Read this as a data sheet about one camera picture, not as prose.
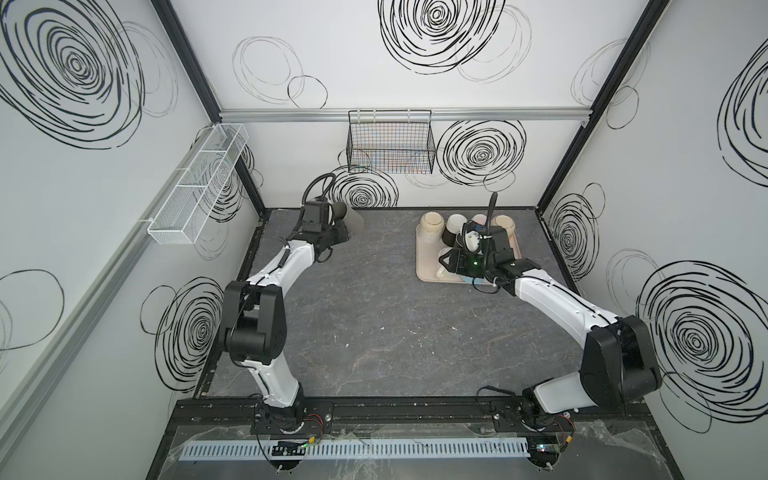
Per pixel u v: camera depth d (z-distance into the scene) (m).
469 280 0.77
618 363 0.43
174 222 0.71
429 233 1.05
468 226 0.79
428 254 1.07
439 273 0.96
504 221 1.05
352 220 0.96
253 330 0.47
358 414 0.76
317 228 0.71
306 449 0.70
